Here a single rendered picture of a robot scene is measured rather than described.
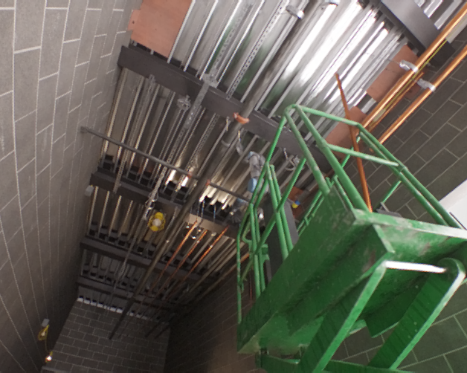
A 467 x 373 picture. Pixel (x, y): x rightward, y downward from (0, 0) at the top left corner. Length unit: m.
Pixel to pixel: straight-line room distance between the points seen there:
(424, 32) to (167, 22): 2.66
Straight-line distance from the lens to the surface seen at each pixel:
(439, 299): 1.27
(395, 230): 0.94
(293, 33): 1.97
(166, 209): 3.68
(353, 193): 0.95
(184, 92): 2.69
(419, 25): 3.18
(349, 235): 0.86
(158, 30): 2.86
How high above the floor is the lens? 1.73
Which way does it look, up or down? 52 degrees up
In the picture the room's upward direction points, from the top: straight up
